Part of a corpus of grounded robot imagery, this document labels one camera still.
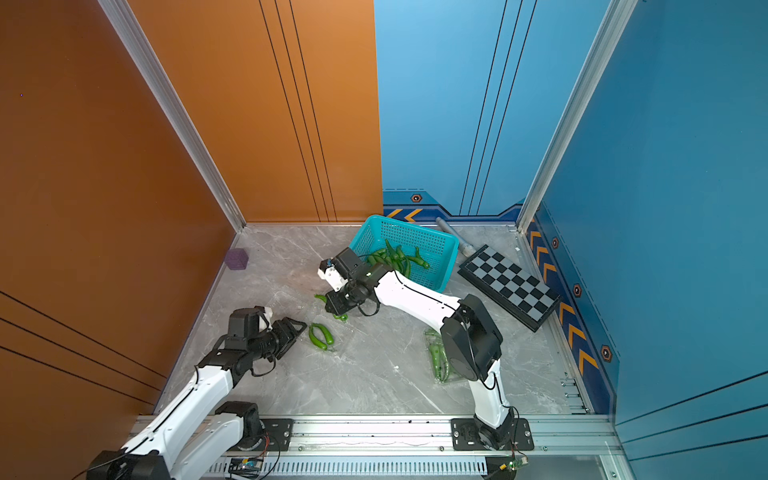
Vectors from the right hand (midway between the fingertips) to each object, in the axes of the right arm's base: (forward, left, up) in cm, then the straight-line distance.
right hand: (331, 304), depth 83 cm
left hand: (-4, +8, -6) cm, 11 cm away
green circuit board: (-36, +19, -16) cm, 43 cm away
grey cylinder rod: (+29, -43, -9) cm, 53 cm away
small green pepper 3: (-4, -4, -1) cm, 5 cm away
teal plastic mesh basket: (+28, -33, -10) cm, 45 cm away
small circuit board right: (-35, -47, -13) cm, 60 cm away
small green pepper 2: (-5, +6, -12) cm, 14 cm away
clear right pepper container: (-13, -31, -12) cm, 36 cm away
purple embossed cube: (+23, +39, -8) cm, 46 cm away
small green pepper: (+25, -26, -11) cm, 38 cm away
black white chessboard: (+12, -55, -9) cm, 57 cm away
